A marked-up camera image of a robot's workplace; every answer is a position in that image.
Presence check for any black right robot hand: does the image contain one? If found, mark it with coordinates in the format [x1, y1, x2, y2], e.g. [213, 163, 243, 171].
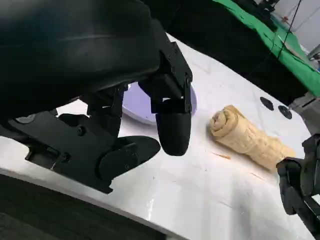
[276, 133, 320, 240]

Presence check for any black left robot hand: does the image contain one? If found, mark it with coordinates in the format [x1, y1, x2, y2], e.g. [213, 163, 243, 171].
[0, 0, 193, 195]

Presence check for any beige towel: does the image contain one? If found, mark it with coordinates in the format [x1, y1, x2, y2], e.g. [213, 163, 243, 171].
[206, 104, 297, 172]

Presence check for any lilac plate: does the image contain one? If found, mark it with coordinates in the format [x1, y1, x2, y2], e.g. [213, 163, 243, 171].
[121, 82, 200, 127]

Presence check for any thin orange wood sliver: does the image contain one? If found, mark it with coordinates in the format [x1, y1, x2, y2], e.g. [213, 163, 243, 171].
[211, 151, 231, 160]

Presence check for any green cloth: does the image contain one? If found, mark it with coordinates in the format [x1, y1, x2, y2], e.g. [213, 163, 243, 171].
[212, 0, 320, 98]

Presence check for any thin black room cable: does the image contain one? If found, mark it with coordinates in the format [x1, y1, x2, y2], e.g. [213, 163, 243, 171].
[269, 0, 298, 61]

